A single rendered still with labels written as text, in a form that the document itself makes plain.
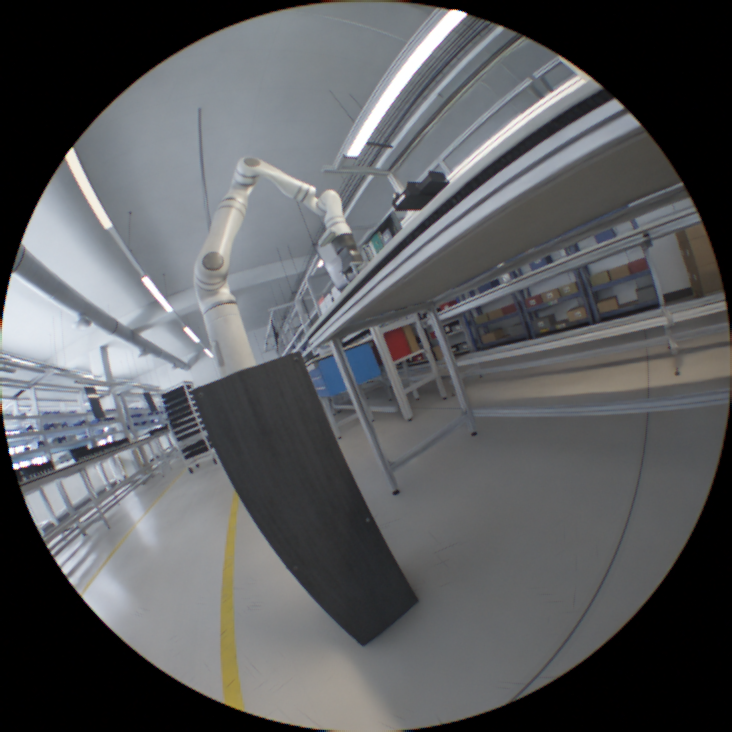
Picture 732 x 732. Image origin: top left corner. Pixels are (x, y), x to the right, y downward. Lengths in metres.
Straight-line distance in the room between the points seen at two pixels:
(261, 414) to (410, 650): 0.77
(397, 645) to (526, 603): 0.38
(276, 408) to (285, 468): 0.12
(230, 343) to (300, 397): 0.20
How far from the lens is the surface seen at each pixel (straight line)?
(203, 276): 0.65
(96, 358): 7.18
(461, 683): 0.81
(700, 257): 3.78
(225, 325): 0.60
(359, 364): 2.45
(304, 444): 0.53
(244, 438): 0.50
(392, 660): 0.88
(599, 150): 0.39
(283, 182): 0.94
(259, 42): 3.13
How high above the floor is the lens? 0.79
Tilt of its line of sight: 2 degrees down
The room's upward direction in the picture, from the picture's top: 21 degrees counter-clockwise
